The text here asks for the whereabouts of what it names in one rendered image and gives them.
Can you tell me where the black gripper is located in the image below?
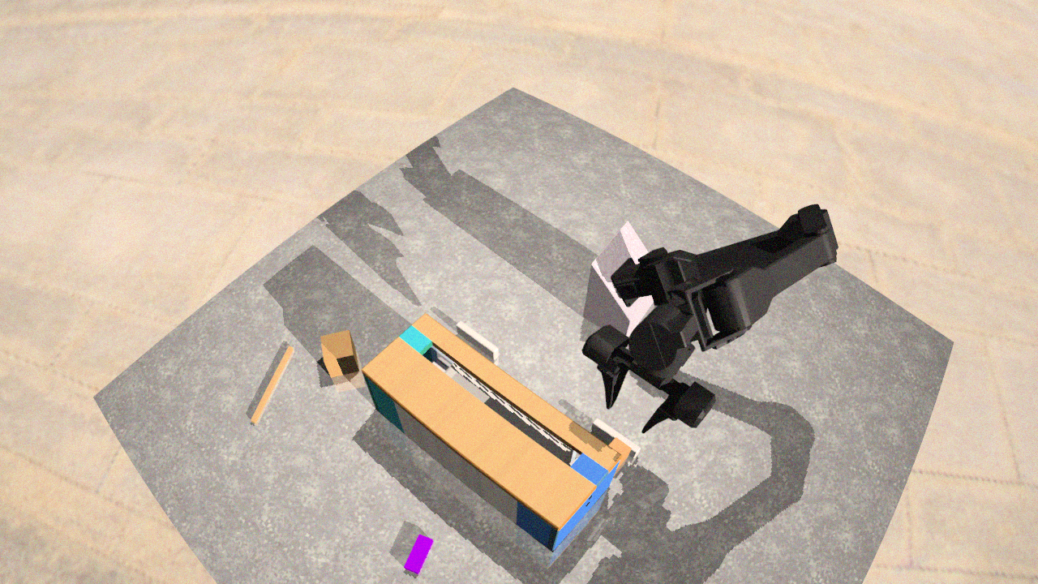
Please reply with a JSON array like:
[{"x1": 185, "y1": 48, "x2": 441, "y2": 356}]
[{"x1": 582, "y1": 324, "x2": 716, "y2": 434}]

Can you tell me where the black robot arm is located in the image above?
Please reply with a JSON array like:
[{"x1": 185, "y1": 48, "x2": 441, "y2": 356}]
[{"x1": 611, "y1": 204, "x2": 839, "y2": 374}]

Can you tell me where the purple rectangular block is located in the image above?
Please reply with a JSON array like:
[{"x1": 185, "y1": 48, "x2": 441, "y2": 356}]
[{"x1": 405, "y1": 535, "x2": 433, "y2": 574}]

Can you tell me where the orange thin bar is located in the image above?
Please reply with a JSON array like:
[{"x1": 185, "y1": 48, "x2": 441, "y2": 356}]
[{"x1": 251, "y1": 346, "x2": 293, "y2": 423}]

